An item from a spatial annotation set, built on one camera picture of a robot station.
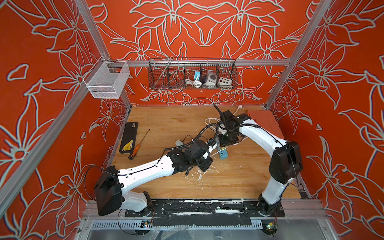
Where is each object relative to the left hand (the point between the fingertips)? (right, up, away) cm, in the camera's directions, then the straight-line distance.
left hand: (211, 157), depth 75 cm
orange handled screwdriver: (-46, -1, +18) cm, 49 cm away
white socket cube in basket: (+11, +44, +19) cm, 50 cm away
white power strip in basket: (+2, +44, +16) cm, 47 cm away
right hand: (+7, +5, +10) cm, 13 cm away
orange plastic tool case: (+45, +19, +32) cm, 58 cm away
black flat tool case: (-51, +4, +21) cm, 55 cm away
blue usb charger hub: (+10, -2, +15) cm, 18 cm away
